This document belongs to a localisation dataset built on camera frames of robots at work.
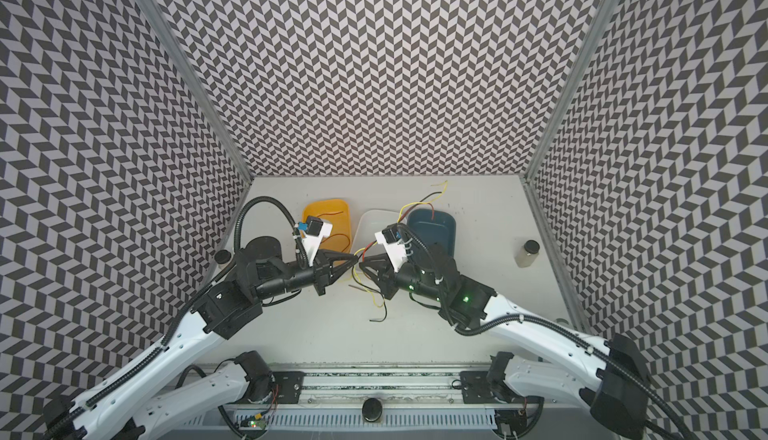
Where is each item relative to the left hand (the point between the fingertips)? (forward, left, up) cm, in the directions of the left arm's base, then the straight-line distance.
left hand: (355, 261), depth 62 cm
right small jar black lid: (+14, -48, -23) cm, 55 cm away
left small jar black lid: (+13, +42, -20) cm, 48 cm away
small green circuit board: (-26, +22, -26) cm, 43 cm away
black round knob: (-24, -3, -20) cm, 31 cm away
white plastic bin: (+27, 0, -23) cm, 35 cm away
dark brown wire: (-3, -2, -8) cm, 9 cm away
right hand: (+2, -2, -3) cm, 4 cm away
